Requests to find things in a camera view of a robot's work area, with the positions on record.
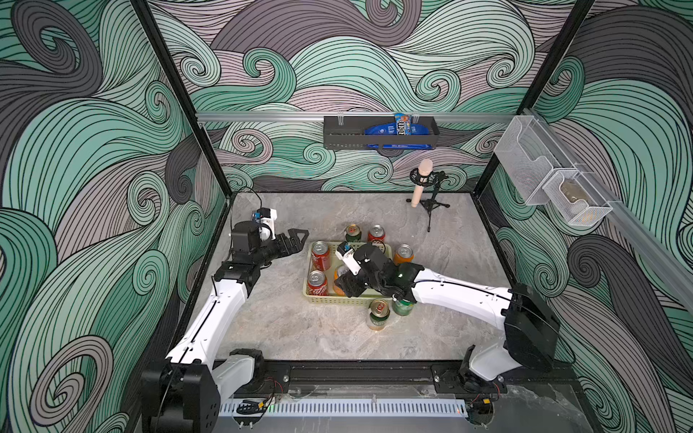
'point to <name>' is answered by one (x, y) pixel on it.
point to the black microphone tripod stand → (429, 187)
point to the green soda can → (402, 308)
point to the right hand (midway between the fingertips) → (346, 273)
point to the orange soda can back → (403, 253)
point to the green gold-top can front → (379, 311)
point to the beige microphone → (425, 172)
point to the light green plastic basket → (331, 297)
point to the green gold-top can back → (354, 234)
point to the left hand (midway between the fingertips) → (297, 232)
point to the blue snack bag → (390, 129)
